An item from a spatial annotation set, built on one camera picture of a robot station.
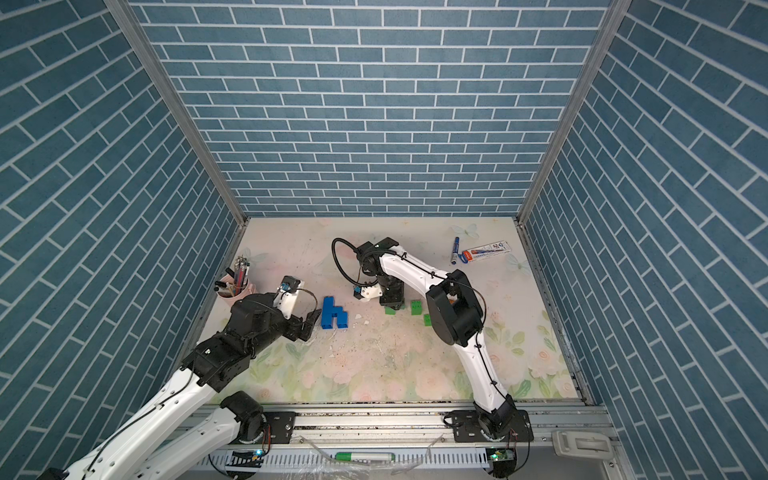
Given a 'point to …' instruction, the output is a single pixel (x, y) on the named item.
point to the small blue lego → (328, 305)
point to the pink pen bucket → (229, 300)
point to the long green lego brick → (427, 320)
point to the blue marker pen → (455, 251)
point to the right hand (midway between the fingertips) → (400, 299)
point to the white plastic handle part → (583, 444)
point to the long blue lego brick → (330, 310)
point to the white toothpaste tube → (499, 248)
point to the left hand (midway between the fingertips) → (312, 304)
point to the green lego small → (416, 307)
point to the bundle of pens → (239, 277)
